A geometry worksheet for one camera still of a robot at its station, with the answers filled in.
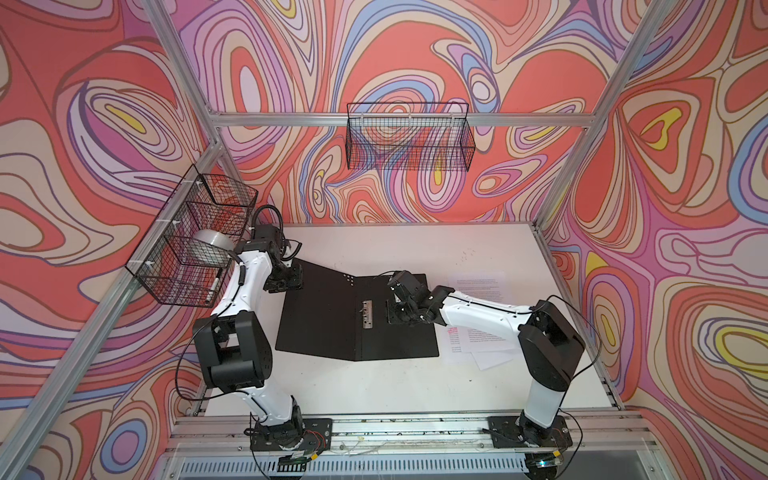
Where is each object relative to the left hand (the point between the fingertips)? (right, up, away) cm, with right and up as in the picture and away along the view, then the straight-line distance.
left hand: (297, 283), depth 88 cm
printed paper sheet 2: (+48, -18, +1) cm, 51 cm away
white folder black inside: (+12, -12, +8) cm, 19 cm away
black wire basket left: (-22, +9, -16) cm, 29 cm away
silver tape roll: (-17, +13, -14) cm, 25 cm away
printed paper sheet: (+62, -2, +14) cm, 64 cm away
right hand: (+28, -11, 0) cm, 30 cm away
